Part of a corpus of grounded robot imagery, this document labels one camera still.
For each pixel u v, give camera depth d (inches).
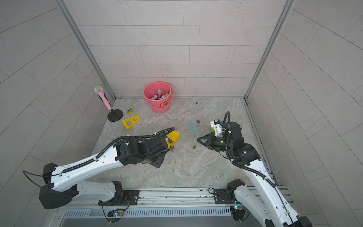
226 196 27.8
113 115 40.3
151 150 19.2
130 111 41.5
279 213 14.9
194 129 28.4
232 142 20.3
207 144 25.3
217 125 25.3
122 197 25.3
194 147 35.1
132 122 39.1
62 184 14.8
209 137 24.7
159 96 39.4
